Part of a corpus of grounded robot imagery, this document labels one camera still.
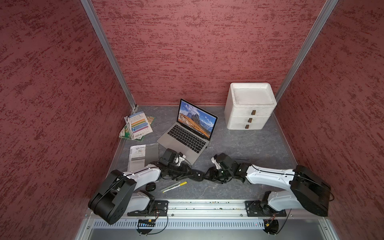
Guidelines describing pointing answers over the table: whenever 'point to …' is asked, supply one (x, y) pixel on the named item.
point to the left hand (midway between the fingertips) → (190, 177)
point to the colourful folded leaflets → (137, 125)
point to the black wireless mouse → (196, 175)
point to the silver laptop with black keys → (192, 132)
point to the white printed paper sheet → (137, 157)
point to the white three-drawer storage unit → (249, 106)
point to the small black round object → (150, 187)
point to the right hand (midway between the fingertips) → (206, 181)
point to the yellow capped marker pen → (175, 187)
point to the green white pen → (171, 186)
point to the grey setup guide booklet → (151, 153)
